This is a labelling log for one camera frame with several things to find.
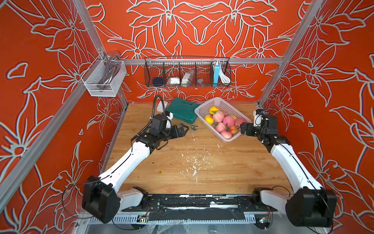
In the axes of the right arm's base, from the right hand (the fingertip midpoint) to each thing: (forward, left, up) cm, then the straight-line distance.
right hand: (246, 124), depth 82 cm
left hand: (-5, +37, +2) cm, 37 cm away
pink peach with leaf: (+7, +11, -14) cm, 19 cm away
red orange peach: (+5, +3, -13) cm, 14 cm away
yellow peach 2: (+13, +19, -12) cm, 26 cm away
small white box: (+29, +57, -17) cm, 66 cm away
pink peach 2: (+10, +6, -8) cm, 14 cm away
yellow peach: (+23, +16, -12) cm, 30 cm away
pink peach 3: (0, +9, -12) cm, 15 cm away
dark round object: (+30, +55, +8) cm, 63 cm away
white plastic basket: (+23, +22, -13) cm, 35 cm away
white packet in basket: (+23, +42, +14) cm, 50 cm away
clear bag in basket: (+27, +34, +12) cm, 45 cm away
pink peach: (+12, +13, -8) cm, 20 cm away
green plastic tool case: (+32, +39, -23) cm, 55 cm away
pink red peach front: (+11, -2, -11) cm, 16 cm away
